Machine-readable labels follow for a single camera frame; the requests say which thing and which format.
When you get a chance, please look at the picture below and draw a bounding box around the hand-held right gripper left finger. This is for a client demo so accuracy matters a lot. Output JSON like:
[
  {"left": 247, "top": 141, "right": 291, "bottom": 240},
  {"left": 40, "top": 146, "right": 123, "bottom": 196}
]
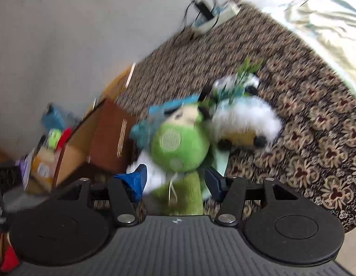
[{"left": 56, "top": 164, "right": 147, "bottom": 227}]

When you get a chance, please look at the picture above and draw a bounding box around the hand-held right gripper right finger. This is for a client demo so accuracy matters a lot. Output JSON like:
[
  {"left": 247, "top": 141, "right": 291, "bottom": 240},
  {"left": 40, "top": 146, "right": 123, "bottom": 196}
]
[{"left": 205, "top": 167, "right": 301, "bottom": 227}]

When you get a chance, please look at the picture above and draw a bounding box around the brown cardboard box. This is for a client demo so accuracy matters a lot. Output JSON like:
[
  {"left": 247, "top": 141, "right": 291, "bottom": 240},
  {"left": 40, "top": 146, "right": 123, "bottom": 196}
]
[{"left": 53, "top": 98, "right": 138, "bottom": 185}]

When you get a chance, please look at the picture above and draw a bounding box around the white panda plush toy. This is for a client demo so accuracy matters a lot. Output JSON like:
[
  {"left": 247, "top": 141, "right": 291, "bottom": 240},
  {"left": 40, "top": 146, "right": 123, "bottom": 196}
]
[{"left": 207, "top": 76, "right": 283, "bottom": 151}]

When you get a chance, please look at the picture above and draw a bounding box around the white plastic bag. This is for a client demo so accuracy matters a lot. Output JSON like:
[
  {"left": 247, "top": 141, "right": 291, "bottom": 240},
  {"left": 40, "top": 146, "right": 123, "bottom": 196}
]
[{"left": 128, "top": 149, "right": 167, "bottom": 193}]

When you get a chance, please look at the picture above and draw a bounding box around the pale green towel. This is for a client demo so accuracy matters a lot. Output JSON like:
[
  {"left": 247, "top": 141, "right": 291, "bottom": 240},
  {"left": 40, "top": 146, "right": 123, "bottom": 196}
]
[{"left": 207, "top": 149, "right": 230, "bottom": 199}]

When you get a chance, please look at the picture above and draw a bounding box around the yellow paper bag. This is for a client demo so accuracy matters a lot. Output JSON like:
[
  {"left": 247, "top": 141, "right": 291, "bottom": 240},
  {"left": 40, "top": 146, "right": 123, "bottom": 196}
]
[{"left": 26, "top": 147, "right": 62, "bottom": 193}]

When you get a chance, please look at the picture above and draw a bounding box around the green frog plush toy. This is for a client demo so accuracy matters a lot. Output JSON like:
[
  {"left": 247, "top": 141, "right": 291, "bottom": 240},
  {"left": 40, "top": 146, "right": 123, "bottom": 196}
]
[{"left": 47, "top": 128, "right": 63, "bottom": 150}]

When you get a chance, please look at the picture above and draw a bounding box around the blue box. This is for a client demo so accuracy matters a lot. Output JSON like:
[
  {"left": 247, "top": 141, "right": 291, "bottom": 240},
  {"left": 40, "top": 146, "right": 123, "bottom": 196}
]
[{"left": 41, "top": 103, "right": 66, "bottom": 130}]

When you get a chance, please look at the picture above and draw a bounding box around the yellow book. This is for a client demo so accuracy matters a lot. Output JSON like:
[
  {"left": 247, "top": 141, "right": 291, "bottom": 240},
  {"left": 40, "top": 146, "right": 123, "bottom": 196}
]
[{"left": 100, "top": 63, "right": 137, "bottom": 104}]

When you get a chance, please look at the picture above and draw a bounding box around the green plastic plant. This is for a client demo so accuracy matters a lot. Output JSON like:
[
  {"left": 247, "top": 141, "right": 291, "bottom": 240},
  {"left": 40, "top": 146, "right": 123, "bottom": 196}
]
[{"left": 235, "top": 57, "right": 263, "bottom": 92}]

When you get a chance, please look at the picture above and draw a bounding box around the black charger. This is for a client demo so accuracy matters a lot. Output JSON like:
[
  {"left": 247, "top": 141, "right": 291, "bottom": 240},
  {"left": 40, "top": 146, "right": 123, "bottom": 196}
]
[{"left": 195, "top": 1, "right": 214, "bottom": 20}]

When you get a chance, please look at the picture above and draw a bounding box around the pale striped blanket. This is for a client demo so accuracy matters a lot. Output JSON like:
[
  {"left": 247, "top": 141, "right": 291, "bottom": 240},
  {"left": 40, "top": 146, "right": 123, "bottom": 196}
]
[{"left": 261, "top": 0, "right": 356, "bottom": 98}]

